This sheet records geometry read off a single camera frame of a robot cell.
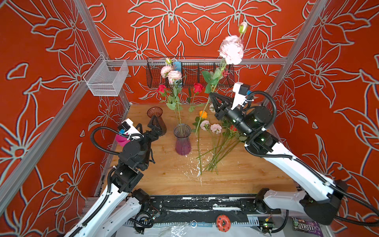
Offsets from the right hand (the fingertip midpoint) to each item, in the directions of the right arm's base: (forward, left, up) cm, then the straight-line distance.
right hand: (209, 94), depth 53 cm
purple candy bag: (-36, -43, -49) cm, 75 cm away
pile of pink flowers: (+7, -14, -47) cm, 50 cm away
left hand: (-1, +25, -12) cm, 28 cm away
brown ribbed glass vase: (+21, +28, -32) cm, 47 cm away
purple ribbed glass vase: (+5, +11, -33) cm, 35 cm away
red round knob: (-35, -8, -50) cm, 61 cm away
